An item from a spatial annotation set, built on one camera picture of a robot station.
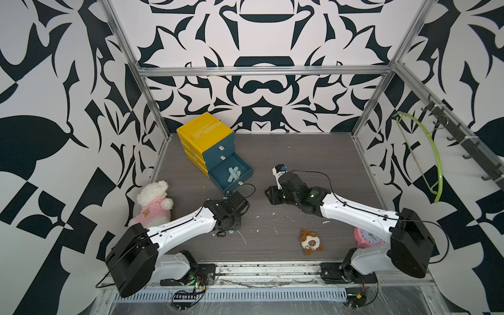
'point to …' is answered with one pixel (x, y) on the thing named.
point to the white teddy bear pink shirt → (155, 207)
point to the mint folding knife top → (230, 178)
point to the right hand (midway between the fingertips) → (266, 189)
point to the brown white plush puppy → (310, 241)
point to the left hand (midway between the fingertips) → (233, 218)
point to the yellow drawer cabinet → (200, 134)
